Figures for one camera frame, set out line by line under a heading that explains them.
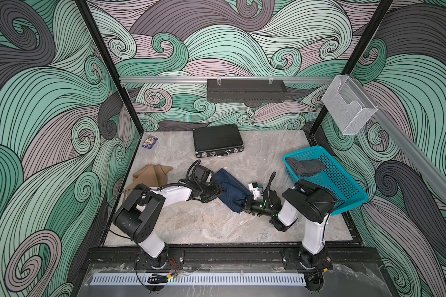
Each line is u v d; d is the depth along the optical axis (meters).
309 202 0.50
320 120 1.15
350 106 0.77
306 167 0.92
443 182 0.52
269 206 0.70
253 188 0.86
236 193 0.86
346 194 0.88
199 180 0.72
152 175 0.91
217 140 1.11
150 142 1.14
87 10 0.72
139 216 0.45
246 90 0.95
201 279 0.70
